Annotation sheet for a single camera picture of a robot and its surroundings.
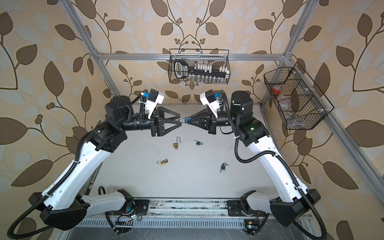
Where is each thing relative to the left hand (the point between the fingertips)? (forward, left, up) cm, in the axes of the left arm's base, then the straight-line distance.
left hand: (180, 120), depth 51 cm
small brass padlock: (+4, +15, -46) cm, 48 cm away
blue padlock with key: (+3, -22, -47) cm, 52 cm away
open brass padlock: (+16, +9, -47) cm, 51 cm away
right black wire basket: (+21, -57, -12) cm, 62 cm away
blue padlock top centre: (+18, -6, -47) cm, 50 cm away
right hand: (+2, -3, -2) cm, 4 cm away
